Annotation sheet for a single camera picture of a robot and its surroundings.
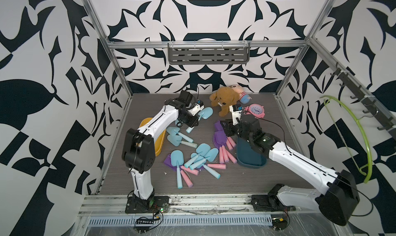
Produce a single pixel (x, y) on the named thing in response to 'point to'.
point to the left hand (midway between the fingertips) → (194, 119)
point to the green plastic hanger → (325, 101)
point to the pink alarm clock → (256, 110)
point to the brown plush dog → (224, 97)
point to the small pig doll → (244, 97)
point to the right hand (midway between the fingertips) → (223, 118)
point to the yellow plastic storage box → (159, 142)
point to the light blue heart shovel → (172, 131)
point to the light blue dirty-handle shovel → (177, 140)
